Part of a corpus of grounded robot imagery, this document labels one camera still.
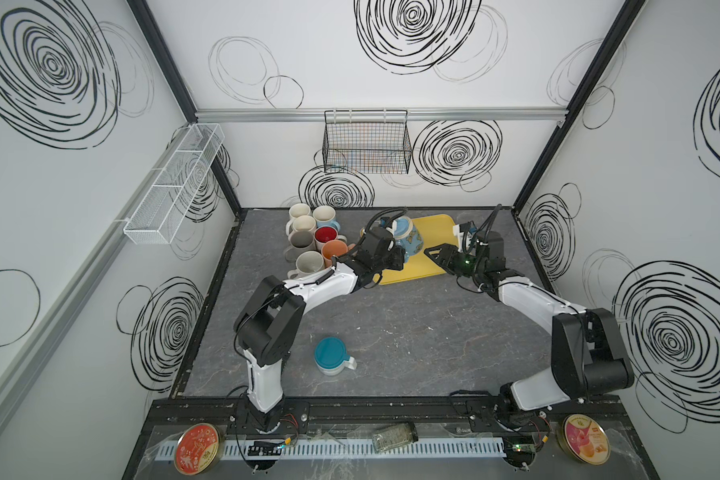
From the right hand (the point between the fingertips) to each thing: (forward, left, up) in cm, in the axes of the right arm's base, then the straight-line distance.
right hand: (424, 253), depth 87 cm
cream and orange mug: (+9, +28, -9) cm, 31 cm away
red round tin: (-47, +55, -12) cm, 73 cm away
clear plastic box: (-44, +10, -12) cm, 46 cm away
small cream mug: (+14, +32, -8) cm, 36 cm away
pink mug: (+19, +41, -8) cm, 46 cm away
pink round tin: (-43, -34, -13) cm, 56 cm away
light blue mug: (+23, +33, -8) cm, 41 cm away
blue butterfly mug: (+3, +5, +4) cm, 7 cm away
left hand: (+2, +5, -1) cm, 5 cm away
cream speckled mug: (+1, +36, -8) cm, 37 cm away
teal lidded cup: (-27, +26, -8) cm, 38 cm away
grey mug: (+9, +39, -6) cm, 40 cm away
